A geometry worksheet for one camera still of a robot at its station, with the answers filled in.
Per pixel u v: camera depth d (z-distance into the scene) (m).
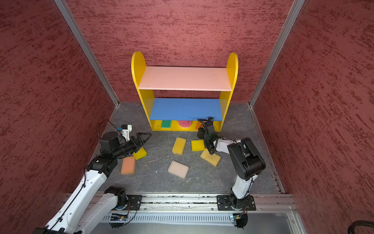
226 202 0.74
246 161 0.49
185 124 1.03
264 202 0.76
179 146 0.95
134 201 0.74
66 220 0.40
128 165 0.86
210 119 0.88
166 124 1.03
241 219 0.71
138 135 0.67
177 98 1.19
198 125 1.04
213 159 0.90
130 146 0.66
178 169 0.85
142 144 0.65
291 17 0.74
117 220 0.72
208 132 0.76
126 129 0.70
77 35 0.81
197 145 0.95
